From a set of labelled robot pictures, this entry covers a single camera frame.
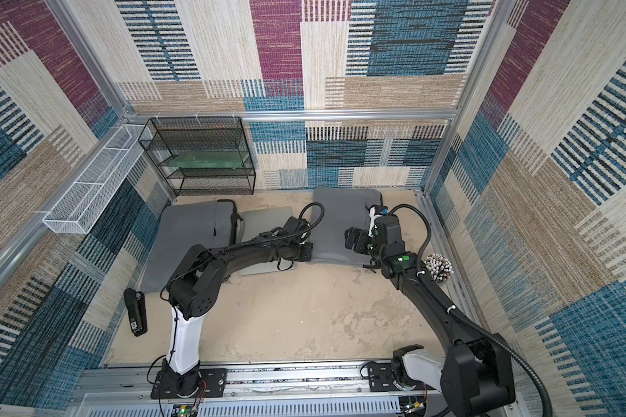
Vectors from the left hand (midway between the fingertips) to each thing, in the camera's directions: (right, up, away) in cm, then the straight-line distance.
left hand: (313, 254), depth 97 cm
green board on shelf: (-37, +34, -3) cm, 51 cm away
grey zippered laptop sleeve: (-54, +10, +11) cm, 56 cm away
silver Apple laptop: (-20, +12, +15) cm, 28 cm away
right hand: (+15, +7, -13) cm, 21 cm away
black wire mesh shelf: (-56, +45, +5) cm, 72 cm away
